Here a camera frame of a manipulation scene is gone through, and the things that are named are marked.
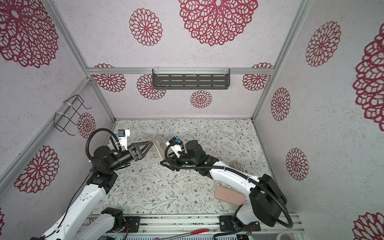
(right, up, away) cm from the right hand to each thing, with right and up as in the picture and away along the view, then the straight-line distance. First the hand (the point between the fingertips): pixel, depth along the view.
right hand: (163, 158), depth 72 cm
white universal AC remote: (0, +6, -3) cm, 7 cm away
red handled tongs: (+9, -37, -1) cm, 38 cm away
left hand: (-5, +6, -3) cm, 8 cm away
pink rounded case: (+35, -22, +11) cm, 43 cm away
